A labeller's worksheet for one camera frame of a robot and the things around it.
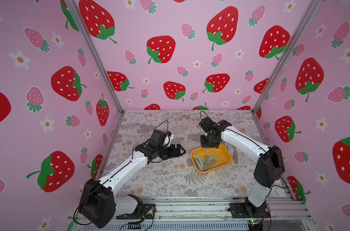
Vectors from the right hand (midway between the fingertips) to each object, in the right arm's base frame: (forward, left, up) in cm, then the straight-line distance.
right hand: (211, 143), depth 87 cm
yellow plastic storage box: (-8, +3, -11) cm, 14 cm away
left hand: (-10, +17, +3) cm, 20 cm away
